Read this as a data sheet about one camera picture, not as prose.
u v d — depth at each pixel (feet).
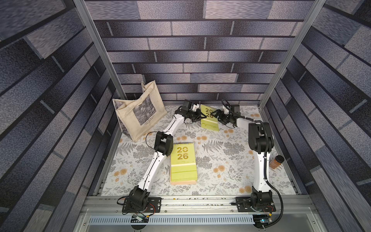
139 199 2.11
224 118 3.20
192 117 3.20
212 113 3.47
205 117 3.47
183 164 2.73
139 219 2.33
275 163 2.69
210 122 3.49
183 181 2.60
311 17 2.38
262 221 2.29
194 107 3.42
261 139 2.05
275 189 2.20
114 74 3.26
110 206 2.49
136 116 3.03
